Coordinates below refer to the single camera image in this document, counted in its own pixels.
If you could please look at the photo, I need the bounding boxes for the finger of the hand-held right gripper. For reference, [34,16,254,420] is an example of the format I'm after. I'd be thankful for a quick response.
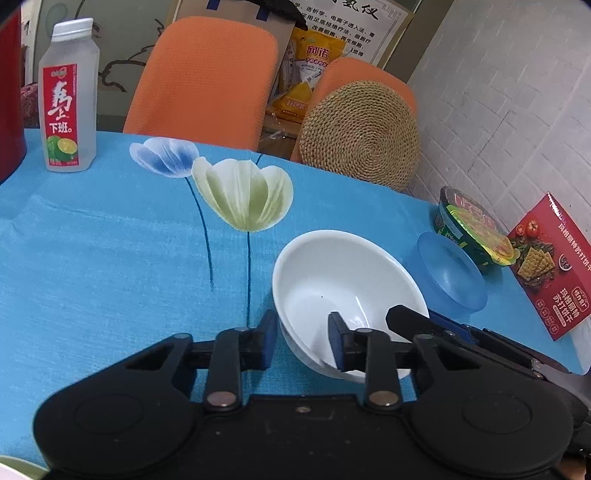
[386,305,445,345]
[429,313,570,380]

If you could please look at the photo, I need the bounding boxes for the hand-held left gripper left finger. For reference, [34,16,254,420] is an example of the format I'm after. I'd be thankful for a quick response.
[117,309,279,413]

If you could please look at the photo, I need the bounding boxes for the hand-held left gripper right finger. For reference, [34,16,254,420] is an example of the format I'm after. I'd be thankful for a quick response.
[327,311,468,409]

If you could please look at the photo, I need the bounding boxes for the plain white bowl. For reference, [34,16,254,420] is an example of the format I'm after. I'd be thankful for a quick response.
[271,229,431,385]

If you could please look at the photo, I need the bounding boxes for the light green plate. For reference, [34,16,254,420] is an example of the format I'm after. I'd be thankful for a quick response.
[0,455,50,480]

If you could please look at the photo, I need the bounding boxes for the translucent blue plastic bowl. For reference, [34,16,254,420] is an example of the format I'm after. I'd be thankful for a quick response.
[405,232,489,317]

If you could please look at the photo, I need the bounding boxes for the green instant noodle bowl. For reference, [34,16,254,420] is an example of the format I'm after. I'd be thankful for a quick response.
[433,185,517,277]

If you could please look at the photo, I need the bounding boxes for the red cracker box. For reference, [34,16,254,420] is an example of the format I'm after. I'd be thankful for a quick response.
[506,192,591,343]

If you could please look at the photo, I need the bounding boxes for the blue floral tablecloth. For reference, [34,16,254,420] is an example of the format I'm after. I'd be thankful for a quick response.
[0,128,585,480]

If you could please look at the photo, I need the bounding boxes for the woven straw cushion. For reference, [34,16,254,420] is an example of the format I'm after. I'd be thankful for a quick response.
[298,80,421,194]

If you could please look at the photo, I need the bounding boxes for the orange chair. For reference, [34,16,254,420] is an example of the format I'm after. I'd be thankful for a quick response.
[122,16,280,152]
[290,56,419,163]

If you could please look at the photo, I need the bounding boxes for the yellow snack packet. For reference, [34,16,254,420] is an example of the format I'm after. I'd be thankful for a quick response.
[265,26,339,125]

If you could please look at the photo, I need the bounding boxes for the juice bottle with red label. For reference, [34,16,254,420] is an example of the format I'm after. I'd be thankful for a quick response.
[38,17,101,173]

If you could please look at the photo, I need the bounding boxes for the cardboard box with brown bag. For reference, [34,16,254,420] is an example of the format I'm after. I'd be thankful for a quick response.
[172,0,302,48]

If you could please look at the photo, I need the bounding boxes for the black cloth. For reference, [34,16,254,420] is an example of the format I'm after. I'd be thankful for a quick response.
[257,0,302,22]

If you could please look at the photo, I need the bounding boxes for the red thermos jug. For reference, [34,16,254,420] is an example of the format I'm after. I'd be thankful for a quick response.
[0,8,28,186]

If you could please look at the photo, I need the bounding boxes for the framed wall poster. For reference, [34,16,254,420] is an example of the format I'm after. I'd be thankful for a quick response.
[295,0,417,71]

